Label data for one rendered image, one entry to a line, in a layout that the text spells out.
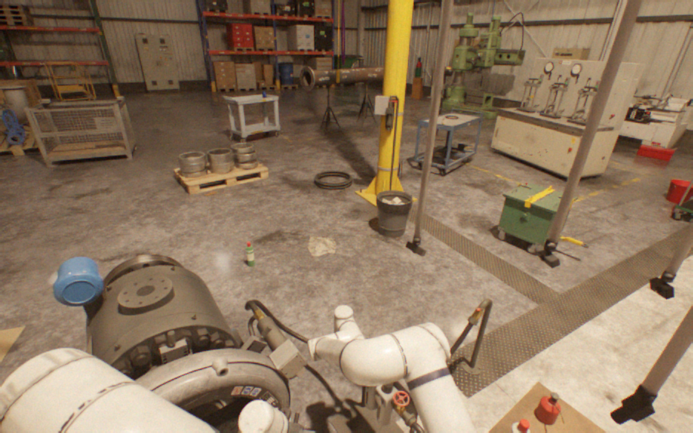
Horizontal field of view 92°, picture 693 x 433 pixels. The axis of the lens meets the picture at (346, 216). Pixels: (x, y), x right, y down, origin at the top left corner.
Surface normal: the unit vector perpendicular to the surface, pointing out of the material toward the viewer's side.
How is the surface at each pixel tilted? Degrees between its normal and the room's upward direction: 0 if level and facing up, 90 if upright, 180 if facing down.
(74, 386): 5
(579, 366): 0
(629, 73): 90
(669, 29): 90
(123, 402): 20
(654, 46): 90
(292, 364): 90
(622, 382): 0
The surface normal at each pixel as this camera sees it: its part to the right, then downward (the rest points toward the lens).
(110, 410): 0.10, -0.90
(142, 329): -0.10, -0.84
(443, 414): -0.26, -0.45
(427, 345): 0.20, -0.58
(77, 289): 0.58, 0.38
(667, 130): -0.87, 0.21
